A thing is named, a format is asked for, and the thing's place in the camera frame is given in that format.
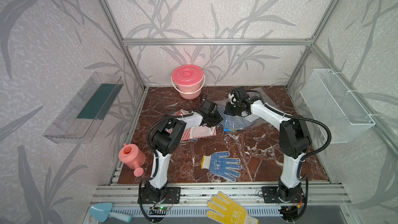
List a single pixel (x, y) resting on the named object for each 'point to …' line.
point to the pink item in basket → (333, 130)
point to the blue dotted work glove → (218, 165)
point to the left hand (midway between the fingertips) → (223, 119)
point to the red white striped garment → (193, 132)
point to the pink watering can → (133, 157)
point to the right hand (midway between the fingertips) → (223, 110)
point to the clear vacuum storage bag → (258, 89)
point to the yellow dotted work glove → (234, 213)
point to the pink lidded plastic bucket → (188, 80)
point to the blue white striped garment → (233, 122)
